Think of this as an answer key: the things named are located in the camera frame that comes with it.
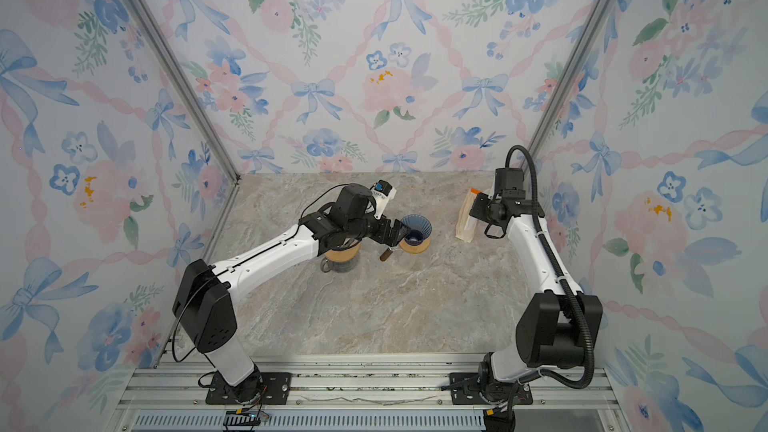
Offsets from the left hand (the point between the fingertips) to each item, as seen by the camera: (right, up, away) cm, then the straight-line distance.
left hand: (400, 221), depth 80 cm
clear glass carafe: (-22, -14, +13) cm, 29 cm away
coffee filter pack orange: (+22, -1, +15) cm, 26 cm away
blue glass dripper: (+6, -3, +9) cm, 11 cm away
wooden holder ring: (+5, -8, +7) cm, 12 cm away
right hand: (+23, +4, +7) cm, 25 cm away
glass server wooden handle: (-4, -11, +13) cm, 17 cm away
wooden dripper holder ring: (-16, -10, +8) cm, 20 cm away
